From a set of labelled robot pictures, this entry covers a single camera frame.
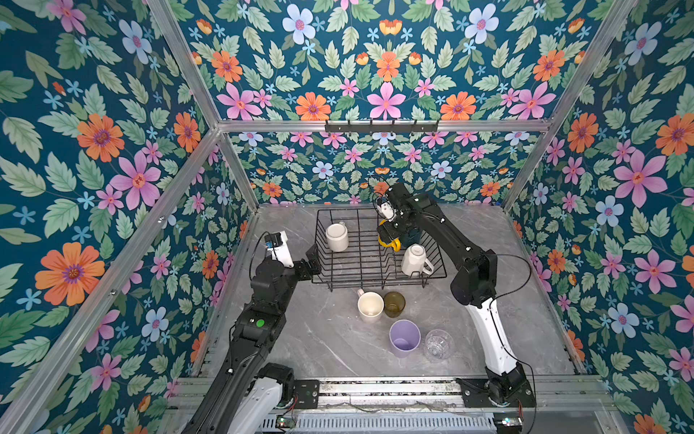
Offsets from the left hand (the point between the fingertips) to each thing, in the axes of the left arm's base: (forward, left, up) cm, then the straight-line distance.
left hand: (305, 246), depth 72 cm
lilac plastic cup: (-19, -27, -24) cm, 40 cm away
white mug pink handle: (-8, -17, -24) cm, 31 cm away
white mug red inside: (+17, -7, -18) cm, 26 cm away
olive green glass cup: (-7, -25, -26) cm, 37 cm away
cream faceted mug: (+3, -33, -17) cm, 37 cm away
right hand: (+18, -30, -15) cm, 38 cm away
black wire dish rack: (+15, -10, -26) cm, 32 cm away
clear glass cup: (-21, -37, -28) cm, 51 cm away
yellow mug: (+10, -28, -16) cm, 34 cm away
